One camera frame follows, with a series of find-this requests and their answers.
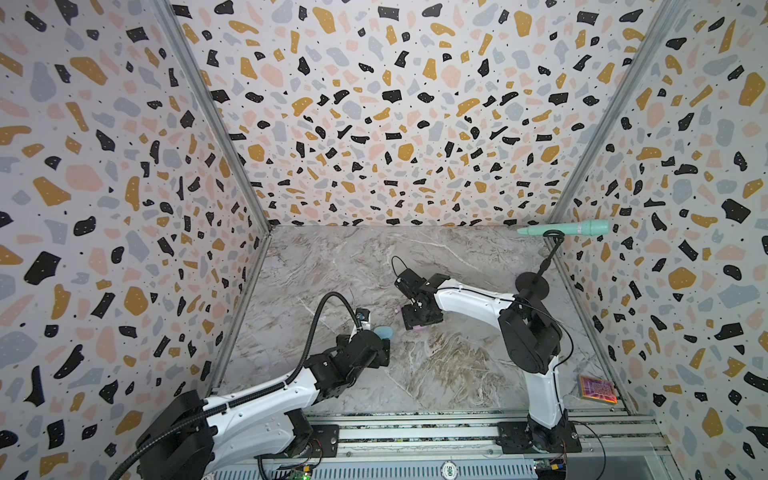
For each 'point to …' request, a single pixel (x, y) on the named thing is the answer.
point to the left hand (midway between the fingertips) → (380, 337)
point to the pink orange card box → (597, 389)
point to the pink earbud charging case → (419, 329)
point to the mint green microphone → (589, 228)
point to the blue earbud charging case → (383, 332)
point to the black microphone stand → (534, 285)
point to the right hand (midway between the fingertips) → (414, 316)
